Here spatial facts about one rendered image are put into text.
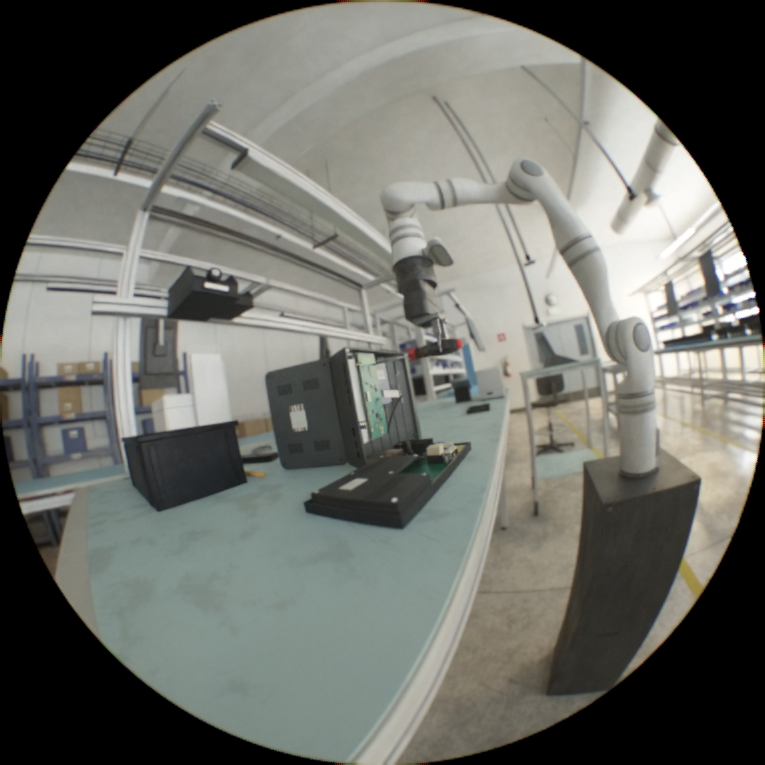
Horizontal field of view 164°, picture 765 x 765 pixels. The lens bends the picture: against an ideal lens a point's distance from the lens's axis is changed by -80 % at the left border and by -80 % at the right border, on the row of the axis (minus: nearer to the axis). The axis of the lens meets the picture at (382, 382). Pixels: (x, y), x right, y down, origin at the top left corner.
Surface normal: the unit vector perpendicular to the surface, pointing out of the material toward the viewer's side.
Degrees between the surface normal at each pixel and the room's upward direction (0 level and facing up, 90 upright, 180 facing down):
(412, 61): 180
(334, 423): 90
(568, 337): 90
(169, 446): 90
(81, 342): 90
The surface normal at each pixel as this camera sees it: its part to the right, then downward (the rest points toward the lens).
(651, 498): -0.51, 0.06
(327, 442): -0.17, 0.00
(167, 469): 0.87, -0.18
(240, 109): 0.18, 0.98
